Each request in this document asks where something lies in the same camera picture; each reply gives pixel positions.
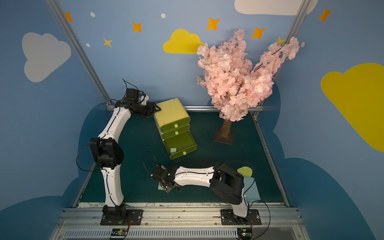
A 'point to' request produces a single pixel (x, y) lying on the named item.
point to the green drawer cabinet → (173, 122)
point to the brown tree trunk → (226, 128)
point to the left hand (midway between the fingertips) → (157, 109)
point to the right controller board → (244, 233)
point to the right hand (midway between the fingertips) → (172, 177)
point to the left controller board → (119, 232)
